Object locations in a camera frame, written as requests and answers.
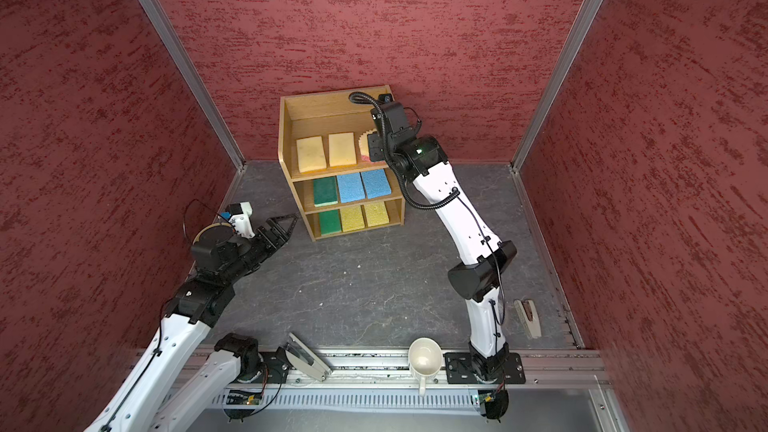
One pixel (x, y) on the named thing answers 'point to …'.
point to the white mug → (425, 357)
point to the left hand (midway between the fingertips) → (293, 228)
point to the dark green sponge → (325, 191)
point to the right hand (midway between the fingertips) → (382, 143)
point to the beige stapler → (529, 316)
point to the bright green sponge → (330, 222)
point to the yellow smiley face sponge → (364, 144)
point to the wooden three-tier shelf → (314, 115)
